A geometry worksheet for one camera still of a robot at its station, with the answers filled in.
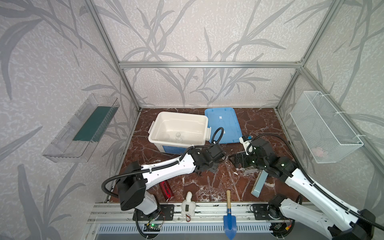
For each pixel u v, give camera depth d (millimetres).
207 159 587
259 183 794
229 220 718
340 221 399
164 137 1016
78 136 655
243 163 653
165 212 737
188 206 723
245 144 678
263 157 566
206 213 751
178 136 963
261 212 732
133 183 410
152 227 714
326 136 638
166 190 770
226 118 1129
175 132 954
